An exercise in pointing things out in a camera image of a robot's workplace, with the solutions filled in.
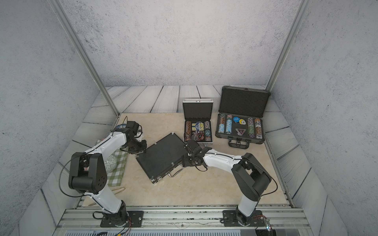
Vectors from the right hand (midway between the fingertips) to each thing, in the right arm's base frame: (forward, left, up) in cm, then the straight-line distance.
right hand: (186, 162), depth 88 cm
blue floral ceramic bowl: (+27, +48, +2) cm, 55 cm away
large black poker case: (+36, -38, -1) cm, 53 cm away
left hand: (+6, +24, +3) cm, 25 cm away
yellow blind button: (+32, -39, 0) cm, 50 cm away
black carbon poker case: (+3, +15, +1) cm, 15 cm away
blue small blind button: (+35, -35, -1) cm, 50 cm away
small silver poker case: (+37, -7, +3) cm, 37 cm away
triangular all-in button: (+24, -36, -2) cm, 43 cm away
